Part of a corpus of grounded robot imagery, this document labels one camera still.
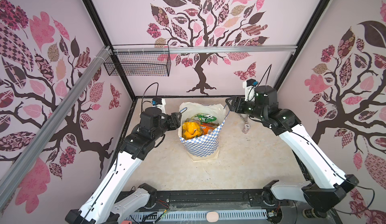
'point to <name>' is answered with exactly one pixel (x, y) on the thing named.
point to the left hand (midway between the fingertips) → (176, 118)
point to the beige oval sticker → (212, 216)
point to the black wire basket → (140, 60)
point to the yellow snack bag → (190, 130)
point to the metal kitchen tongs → (247, 126)
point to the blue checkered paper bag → (205, 147)
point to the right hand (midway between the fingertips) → (230, 99)
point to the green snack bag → (203, 117)
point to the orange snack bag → (206, 127)
